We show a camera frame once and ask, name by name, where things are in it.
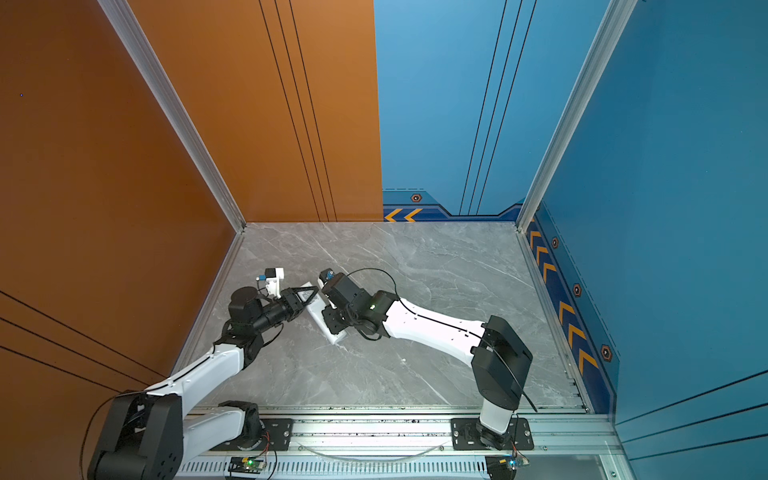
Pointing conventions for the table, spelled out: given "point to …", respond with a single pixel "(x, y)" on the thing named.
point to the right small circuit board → (504, 467)
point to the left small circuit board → (245, 465)
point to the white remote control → (316, 312)
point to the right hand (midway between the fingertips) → (326, 314)
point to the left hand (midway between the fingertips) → (318, 289)
